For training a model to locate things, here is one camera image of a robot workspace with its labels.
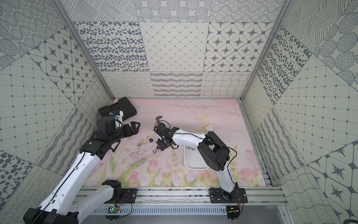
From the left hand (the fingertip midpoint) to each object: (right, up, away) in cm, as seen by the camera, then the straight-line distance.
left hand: (132, 122), depth 76 cm
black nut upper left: (+6, -14, +20) cm, 25 cm away
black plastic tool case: (-22, +12, +37) cm, 45 cm away
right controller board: (+55, -47, -4) cm, 72 cm away
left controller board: (-9, -45, -4) cm, 47 cm away
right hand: (+17, -16, +15) cm, 27 cm away
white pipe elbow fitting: (+47, -6, +22) cm, 52 cm away
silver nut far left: (-2, -17, +17) cm, 24 cm away
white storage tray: (+35, -23, +6) cm, 42 cm away
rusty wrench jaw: (+8, 0, +31) cm, 32 cm away
